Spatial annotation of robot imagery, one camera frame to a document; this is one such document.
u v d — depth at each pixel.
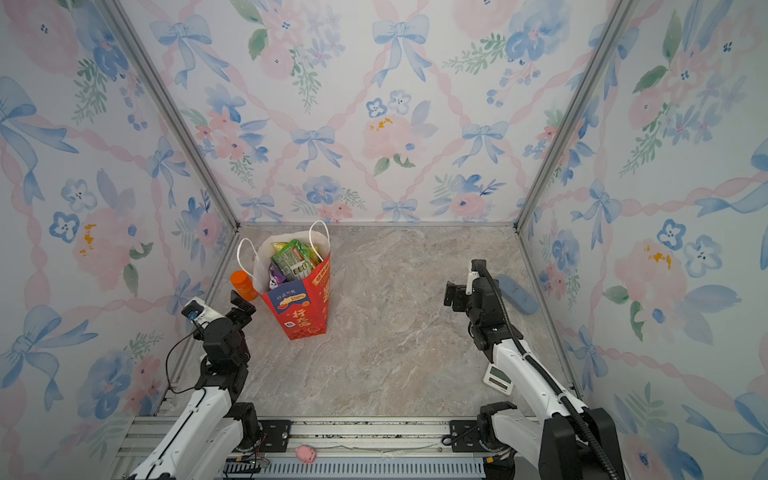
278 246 0.82
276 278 0.78
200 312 0.66
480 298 0.66
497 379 0.82
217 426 0.56
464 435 0.72
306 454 0.70
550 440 0.42
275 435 0.74
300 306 0.78
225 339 0.61
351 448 0.73
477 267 0.73
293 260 0.82
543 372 0.49
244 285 0.93
